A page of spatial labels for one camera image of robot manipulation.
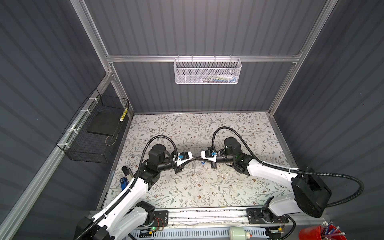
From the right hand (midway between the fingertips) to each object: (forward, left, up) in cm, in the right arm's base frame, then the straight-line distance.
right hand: (198, 158), depth 75 cm
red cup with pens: (-29, -52, -8) cm, 60 cm away
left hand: (+1, +3, +1) cm, 3 cm away
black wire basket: (+6, +53, +11) cm, 54 cm away
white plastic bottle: (-30, -16, -11) cm, 36 cm away
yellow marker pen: (+22, +41, +10) cm, 48 cm away
